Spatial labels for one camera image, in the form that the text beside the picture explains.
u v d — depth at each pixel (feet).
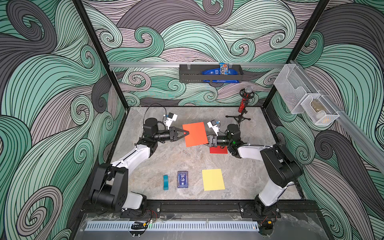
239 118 3.46
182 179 2.67
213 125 2.60
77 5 2.30
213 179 2.74
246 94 3.19
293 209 2.44
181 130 2.43
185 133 2.44
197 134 2.51
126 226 2.28
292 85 2.56
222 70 2.95
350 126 1.87
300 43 2.74
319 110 2.11
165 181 2.73
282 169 1.54
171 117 2.43
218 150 2.59
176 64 3.06
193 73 3.12
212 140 2.44
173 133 2.25
